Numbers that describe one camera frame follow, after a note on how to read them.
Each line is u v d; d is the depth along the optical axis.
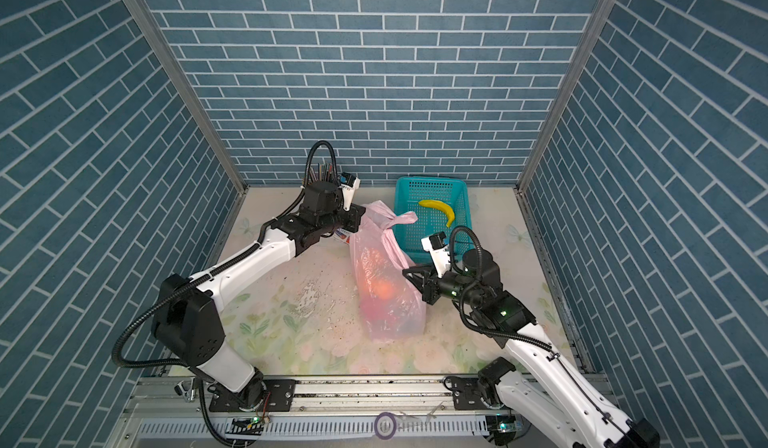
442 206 1.13
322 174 1.06
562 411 0.44
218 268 0.48
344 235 0.75
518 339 0.49
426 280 0.60
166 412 0.72
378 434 0.68
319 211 0.64
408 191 1.12
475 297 0.54
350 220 0.75
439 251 0.61
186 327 0.44
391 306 0.75
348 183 0.73
